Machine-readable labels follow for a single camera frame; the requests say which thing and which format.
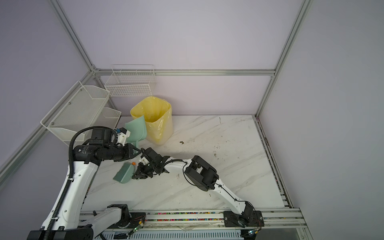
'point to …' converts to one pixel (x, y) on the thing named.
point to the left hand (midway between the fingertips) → (137, 154)
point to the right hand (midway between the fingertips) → (131, 178)
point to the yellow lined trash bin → (157, 114)
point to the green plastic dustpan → (138, 129)
